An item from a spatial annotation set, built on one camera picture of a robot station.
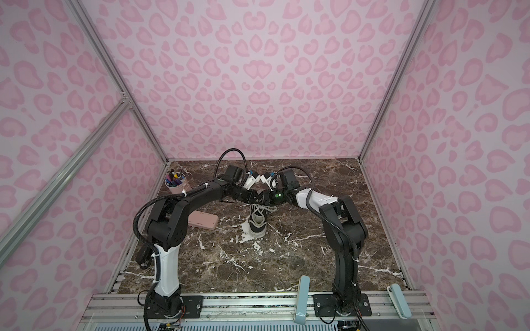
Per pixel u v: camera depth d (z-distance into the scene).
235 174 0.82
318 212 0.52
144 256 0.82
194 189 1.07
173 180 0.95
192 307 0.73
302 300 0.71
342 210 0.57
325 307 0.73
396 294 0.72
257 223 0.86
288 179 0.78
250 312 0.73
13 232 0.51
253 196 0.86
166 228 0.54
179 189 0.97
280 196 0.82
